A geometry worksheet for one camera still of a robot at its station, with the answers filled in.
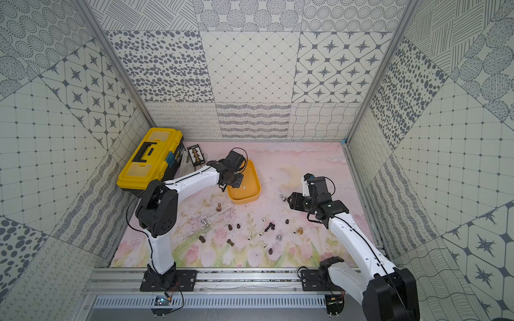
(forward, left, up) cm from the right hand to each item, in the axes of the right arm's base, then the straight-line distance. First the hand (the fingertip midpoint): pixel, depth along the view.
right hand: (294, 202), depth 83 cm
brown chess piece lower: (-13, +28, -11) cm, 33 cm away
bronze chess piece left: (+2, +34, -10) cm, 36 cm away
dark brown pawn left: (-13, +39, -9) cm, 42 cm away
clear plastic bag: (+27, +57, -9) cm, 64 cm away
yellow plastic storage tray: (+14, +20, -11) cm, 27 cm away
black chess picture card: (+33, +52, -7) cm, 62 cm away
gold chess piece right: (-8, -3, -11) cm, 14 cm away
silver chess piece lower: (-11, +7, -10) cm, 17 cm away
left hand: (+15, +27, -2) cm, 31 cm away
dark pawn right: (-4, +2, -11) cm, 12 cm away
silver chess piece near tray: (+8, +3, -10) cm, 13 cm away
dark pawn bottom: (-17, +10, -11) cm, 22 cm away
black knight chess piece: (-6, +10, -11) cm, 16 cm away
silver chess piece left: (-4, +40, -10) cm, 42 cm away
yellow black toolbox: (+18, +63, +7) cm, 66 cm away
